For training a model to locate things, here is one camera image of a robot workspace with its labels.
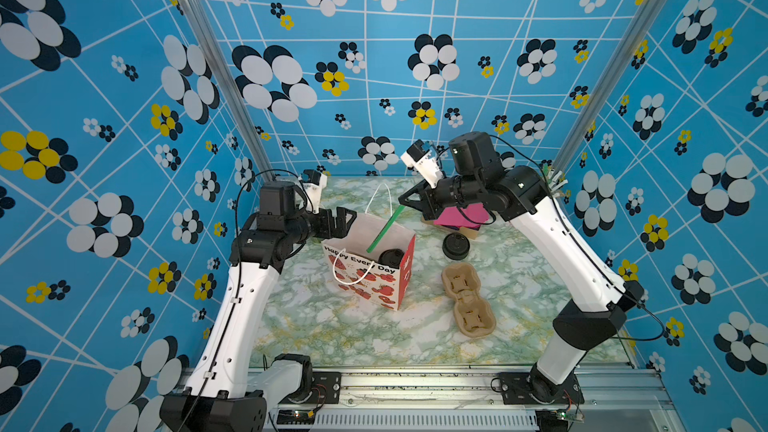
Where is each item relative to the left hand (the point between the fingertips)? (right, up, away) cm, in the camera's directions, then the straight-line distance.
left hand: (340, 211), depth 71 cm
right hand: (+15, +3, -6) cm, 17 cm away
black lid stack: (+33, -12, +25) cm, 43 cm away
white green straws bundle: (+64, +10, +23) cm, 69 cm away
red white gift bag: (+10, -15, -1) cm, 19 cm away
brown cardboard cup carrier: (+36, -30, +11) cm, 48 cm away
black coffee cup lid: (+12, -13, +10) cm, 20 cm away
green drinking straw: (+11, -4, -1) cm, 12 cm away
